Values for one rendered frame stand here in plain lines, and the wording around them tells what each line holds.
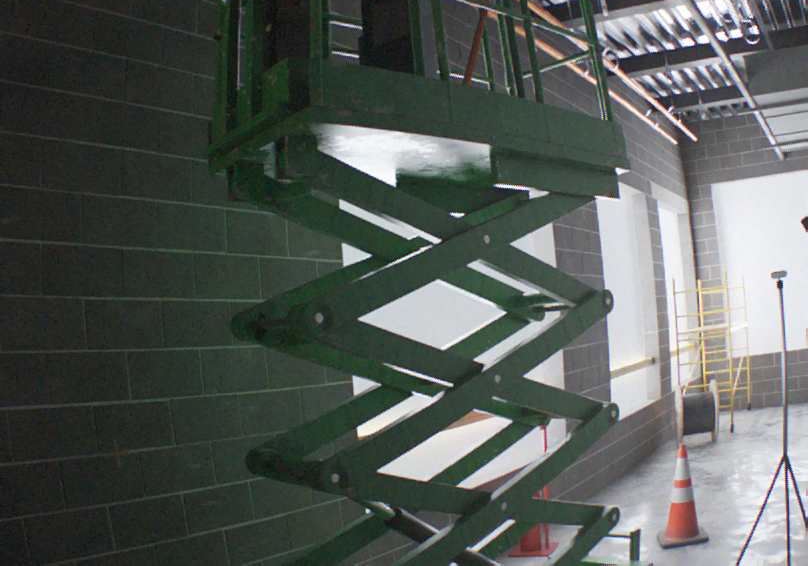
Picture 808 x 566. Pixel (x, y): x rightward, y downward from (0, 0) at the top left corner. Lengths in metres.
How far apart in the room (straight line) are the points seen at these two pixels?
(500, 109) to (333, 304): 0.90
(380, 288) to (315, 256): 1.56
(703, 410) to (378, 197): 6.75
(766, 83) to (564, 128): 4.61
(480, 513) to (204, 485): 1.24
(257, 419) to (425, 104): 1.69
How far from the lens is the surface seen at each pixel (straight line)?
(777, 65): 7.34
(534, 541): 5.33
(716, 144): 11.71
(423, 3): 2.86
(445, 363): 2.51
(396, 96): 2.35
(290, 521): 3.65
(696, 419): 8.73
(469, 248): 2.56
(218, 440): 3.32
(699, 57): 8.51
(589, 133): 3.03
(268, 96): 2.33
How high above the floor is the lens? 1.61
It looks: 6 degrees up
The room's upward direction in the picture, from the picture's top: 5 degrees counter-clockwise
